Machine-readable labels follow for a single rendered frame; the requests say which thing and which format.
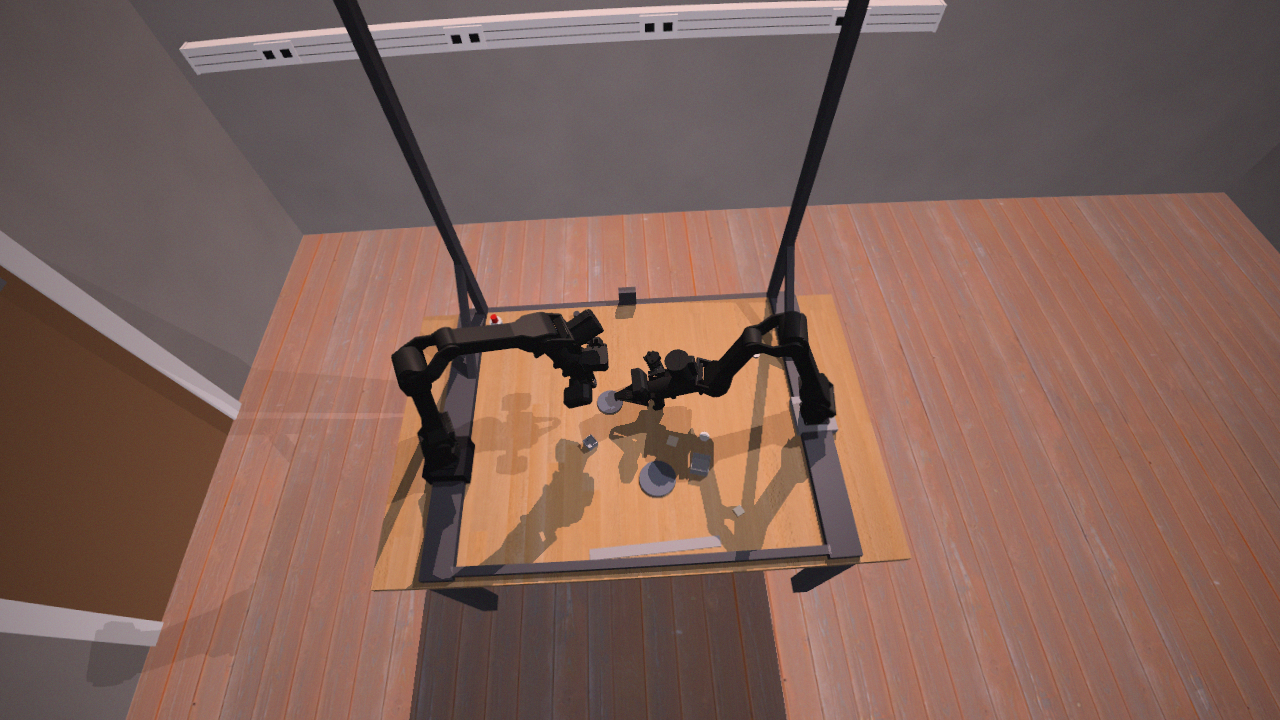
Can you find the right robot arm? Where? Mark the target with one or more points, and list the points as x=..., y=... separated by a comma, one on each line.
x=533, y=332

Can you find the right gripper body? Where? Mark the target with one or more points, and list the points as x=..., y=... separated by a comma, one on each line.
x=581, y=393

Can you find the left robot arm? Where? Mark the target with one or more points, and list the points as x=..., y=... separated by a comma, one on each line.
x=718, y=374

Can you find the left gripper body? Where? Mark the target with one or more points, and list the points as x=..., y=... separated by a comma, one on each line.
x=660, y=387

